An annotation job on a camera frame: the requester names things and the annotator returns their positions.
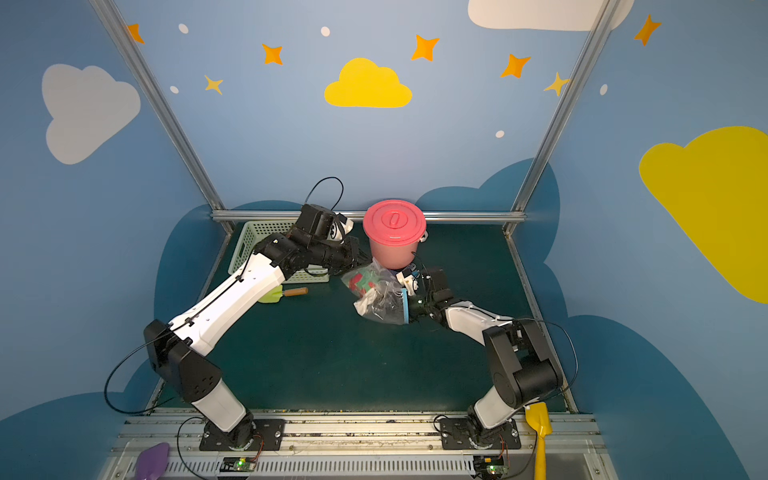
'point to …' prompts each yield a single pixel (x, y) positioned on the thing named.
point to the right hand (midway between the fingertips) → (385, 306)
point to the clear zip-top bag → (380, 292)
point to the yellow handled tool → (537, 417)
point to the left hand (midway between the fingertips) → (378, 259)
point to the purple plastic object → (152, 462)
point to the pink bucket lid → (394, 223)
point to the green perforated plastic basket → (252, 232)
